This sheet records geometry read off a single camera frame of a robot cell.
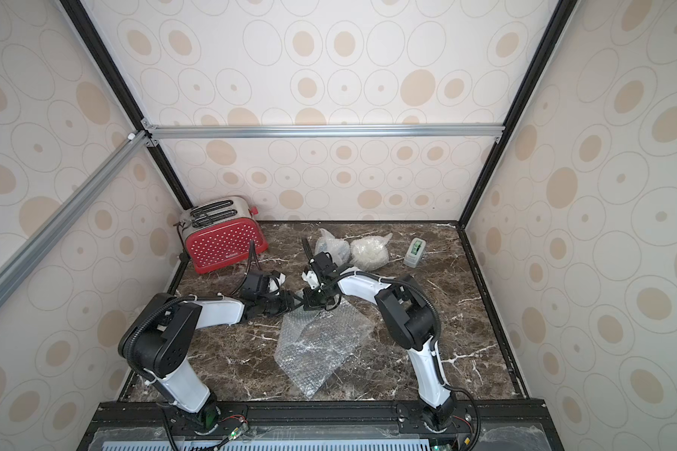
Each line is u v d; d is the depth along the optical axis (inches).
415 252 41.7
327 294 32.0
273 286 31.4
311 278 35.1
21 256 22.0
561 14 26.9
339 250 40.1
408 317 20.9
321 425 28.8
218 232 37.0
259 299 30.7
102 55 29.2
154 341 18.2
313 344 34.2
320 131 66.0
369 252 40.7
